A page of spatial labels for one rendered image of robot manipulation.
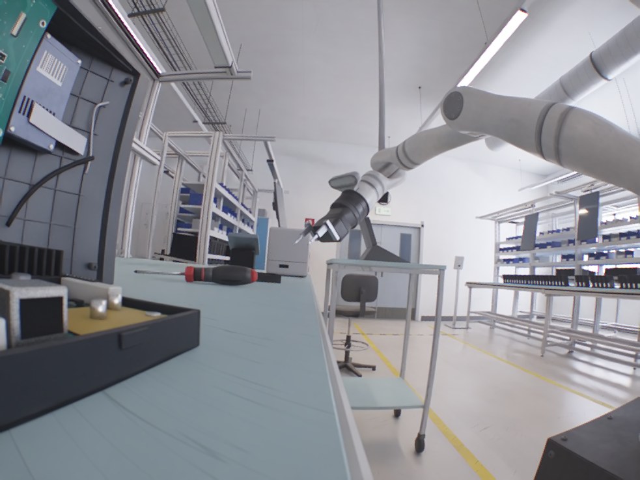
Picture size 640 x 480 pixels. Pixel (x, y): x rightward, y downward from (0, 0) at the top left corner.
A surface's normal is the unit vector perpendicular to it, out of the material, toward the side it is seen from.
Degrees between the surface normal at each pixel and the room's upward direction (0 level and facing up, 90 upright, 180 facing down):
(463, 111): 103
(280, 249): 90
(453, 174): 90
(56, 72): 90
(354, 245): 90
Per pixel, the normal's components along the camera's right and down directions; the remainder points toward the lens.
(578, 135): -0.72, 0.16
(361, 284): 0.42, 0.14
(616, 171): -0.66, 0.55
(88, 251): 0.89, 0.02
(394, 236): 0.04, -0.08
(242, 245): -0.02, 0.80
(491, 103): -0.84, -0.19
